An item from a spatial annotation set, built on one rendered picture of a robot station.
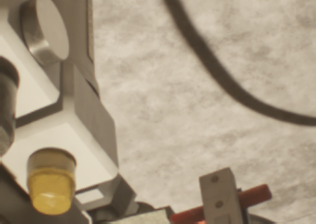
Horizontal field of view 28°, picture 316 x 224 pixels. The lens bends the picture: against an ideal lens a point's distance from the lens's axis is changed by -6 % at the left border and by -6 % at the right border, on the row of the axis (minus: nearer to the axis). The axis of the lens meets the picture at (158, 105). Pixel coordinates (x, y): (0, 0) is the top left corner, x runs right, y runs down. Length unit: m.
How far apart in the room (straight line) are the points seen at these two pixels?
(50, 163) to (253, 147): 0.81
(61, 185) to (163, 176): 0.82
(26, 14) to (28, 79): 0.04
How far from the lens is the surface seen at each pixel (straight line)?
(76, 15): 0.57
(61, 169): 0.47
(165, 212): 0.53
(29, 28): 0.42
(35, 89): 0.43
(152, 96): 1.11
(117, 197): 0.55
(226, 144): 1.23
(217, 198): 0.50
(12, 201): 0.51
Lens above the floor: 0.77
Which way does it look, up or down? 43 degrees down
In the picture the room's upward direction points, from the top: 172 degrees clockwise
